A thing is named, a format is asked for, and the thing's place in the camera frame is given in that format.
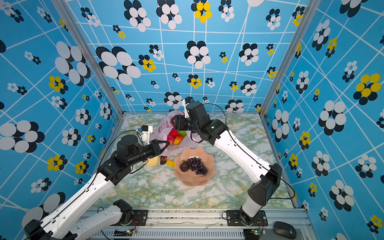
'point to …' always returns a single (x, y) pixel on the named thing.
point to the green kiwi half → (183, 133)
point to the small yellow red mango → (178, 139)
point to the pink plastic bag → (161, 131)
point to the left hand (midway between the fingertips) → (171, 142)
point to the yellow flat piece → (170, 163)
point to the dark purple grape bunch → (195, 164)
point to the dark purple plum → (184, 166)
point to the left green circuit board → (123, 232)
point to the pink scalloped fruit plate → (190, 178)
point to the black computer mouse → (285, 230)
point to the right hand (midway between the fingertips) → (177, 120)
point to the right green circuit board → (251, 234)
